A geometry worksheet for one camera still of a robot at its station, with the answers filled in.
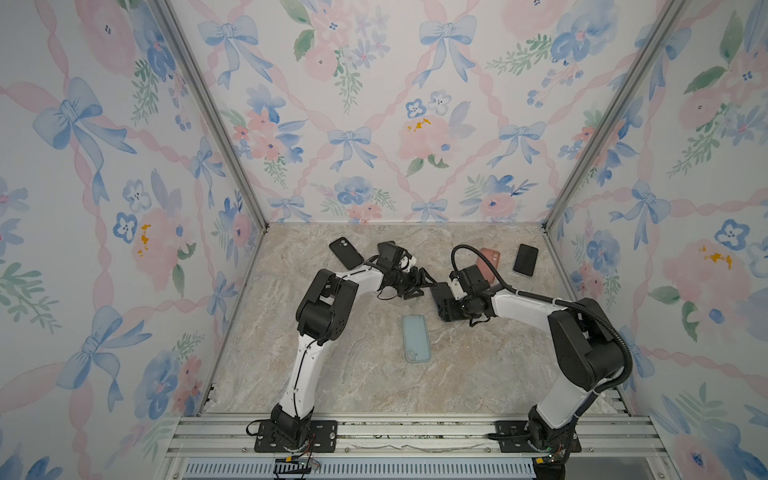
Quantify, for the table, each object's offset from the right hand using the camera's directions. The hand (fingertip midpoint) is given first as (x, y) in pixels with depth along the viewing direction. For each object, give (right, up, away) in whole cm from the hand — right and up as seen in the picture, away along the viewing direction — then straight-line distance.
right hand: (448, 309), depth 96 cm
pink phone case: (+4, +15, -24) cm, 29 cm away
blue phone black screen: (-2, +6, -1) cm, 6 cm away
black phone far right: (+31, +15, +14) cm, 37 cm away
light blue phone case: (-11, -10, -7) cm, 16 cm away
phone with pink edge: (-20, +19, -8) cm, 29 cm away
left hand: (-4, +7, +1) cm, 9 cm away
